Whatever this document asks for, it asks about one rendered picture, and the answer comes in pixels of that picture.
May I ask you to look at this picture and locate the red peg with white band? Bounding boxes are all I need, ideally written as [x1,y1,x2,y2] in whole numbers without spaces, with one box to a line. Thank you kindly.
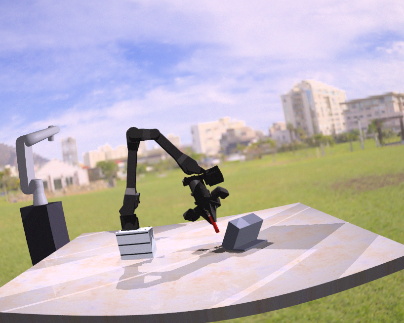
[208,214,220,233]

